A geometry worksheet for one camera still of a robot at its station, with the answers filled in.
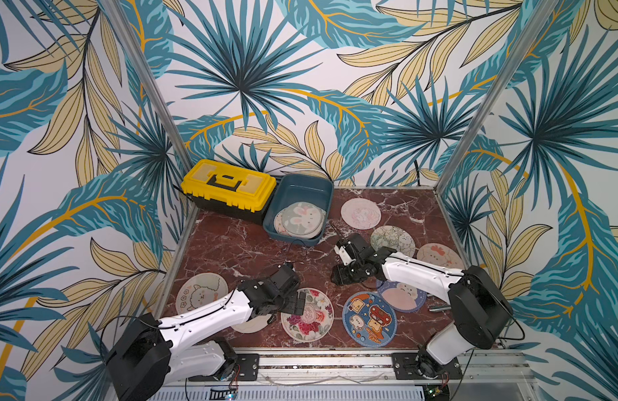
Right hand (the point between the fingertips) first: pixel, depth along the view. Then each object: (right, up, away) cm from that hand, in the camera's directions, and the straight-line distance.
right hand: (336, 277), depth 87 cm
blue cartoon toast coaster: (+10, -13, -5) cm, 17 cm away
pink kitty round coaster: (+13, +22, +23) cm, 34 cm away
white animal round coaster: (-49, -5, +1) cm, 49 cm away
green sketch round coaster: (+26, +12, +16) cm, 33 cm away
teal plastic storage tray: (-19, +34, +30) cm, 49 cm away
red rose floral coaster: (-7, -13, -5) cm, 16 cm away
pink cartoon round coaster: (-22, +17, +17) cm, 33 cm away
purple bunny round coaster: (+23, -7, 0) cm, 24 cm away
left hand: (-16, -7, -6) cm, 18 cm away
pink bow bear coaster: (+42, +6, +10) cm, 43 cm away
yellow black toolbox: (-40, +32, +8) cm, 52 cm away
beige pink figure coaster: (-28, -14, -6) cm, 32 cm away
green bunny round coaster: (-13, +20, +20) cm, 31 cm away
